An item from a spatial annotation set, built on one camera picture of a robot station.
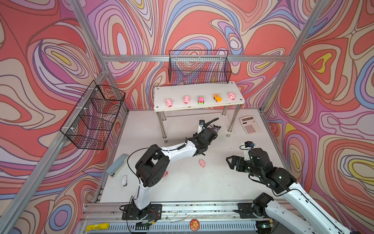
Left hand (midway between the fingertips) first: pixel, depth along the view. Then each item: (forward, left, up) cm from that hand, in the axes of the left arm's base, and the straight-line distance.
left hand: (206, 135), depth 91 cm
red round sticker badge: (-46, +8, -11) cm, 48 cm away
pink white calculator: (+16, -36, -9) cm, 40 cm away
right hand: (-21, -13, +3) cm, 25 cm away
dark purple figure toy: (+5, -7, +1) cm, 9 cm away
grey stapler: (-19, +53, -5) cm, 57 cm away
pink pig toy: (-15, +3, -9) cm, 17 cm away
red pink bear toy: (-22, +25, -9) cm, 34 cm away
